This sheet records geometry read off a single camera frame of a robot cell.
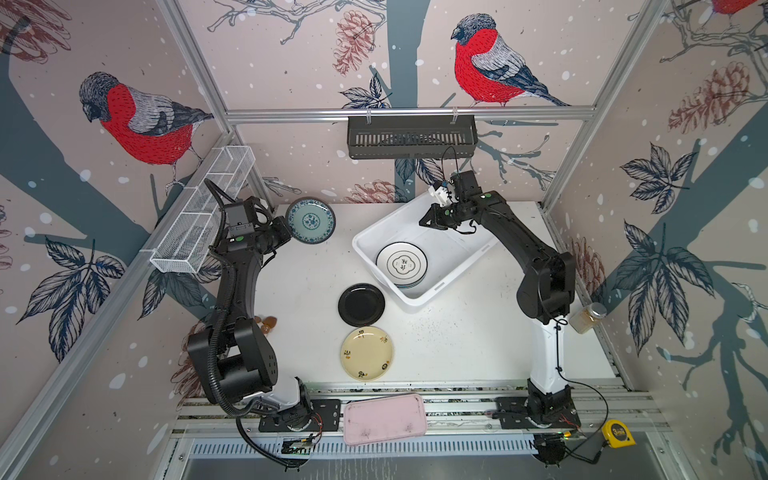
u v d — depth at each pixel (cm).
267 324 88
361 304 93
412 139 105
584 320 82
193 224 76
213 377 37
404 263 101
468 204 71
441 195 86
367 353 84
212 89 86
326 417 73
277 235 74
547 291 55
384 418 72
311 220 89
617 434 69
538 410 65
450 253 107
